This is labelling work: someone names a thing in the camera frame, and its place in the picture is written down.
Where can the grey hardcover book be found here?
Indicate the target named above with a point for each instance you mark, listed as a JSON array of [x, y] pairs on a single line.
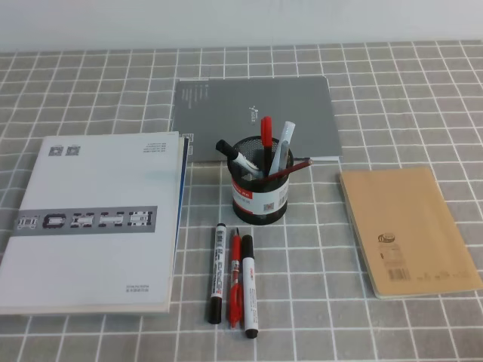
[[206, 111]]

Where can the black mesh pen holder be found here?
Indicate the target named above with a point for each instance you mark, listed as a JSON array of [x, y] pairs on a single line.
[[254, 202]]

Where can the black labelled marker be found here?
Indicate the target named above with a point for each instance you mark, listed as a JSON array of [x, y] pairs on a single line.
[[216, 300]]

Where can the brown kraft notebook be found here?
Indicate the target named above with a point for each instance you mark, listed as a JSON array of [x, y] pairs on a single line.
[[408, 238]]

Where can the red capped pen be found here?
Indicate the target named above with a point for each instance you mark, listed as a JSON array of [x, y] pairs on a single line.
[[266, 139]]

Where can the white marker black ends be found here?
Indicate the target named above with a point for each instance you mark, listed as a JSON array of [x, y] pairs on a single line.
[[249, 287]]

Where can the white paperback book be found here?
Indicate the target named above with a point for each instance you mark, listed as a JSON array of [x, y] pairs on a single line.
[[97, 228]]

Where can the white grey pen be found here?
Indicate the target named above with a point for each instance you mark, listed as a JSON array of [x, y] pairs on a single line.
[[280, 158]]

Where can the white marker black cap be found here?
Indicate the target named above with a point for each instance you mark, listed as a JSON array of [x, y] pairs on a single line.
[[235, 156]]

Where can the dark red pencil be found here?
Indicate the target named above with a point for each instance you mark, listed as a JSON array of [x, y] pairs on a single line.
[[282, 173]]

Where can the red gel pen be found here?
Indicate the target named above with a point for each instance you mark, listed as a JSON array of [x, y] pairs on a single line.
[[235, 294]]

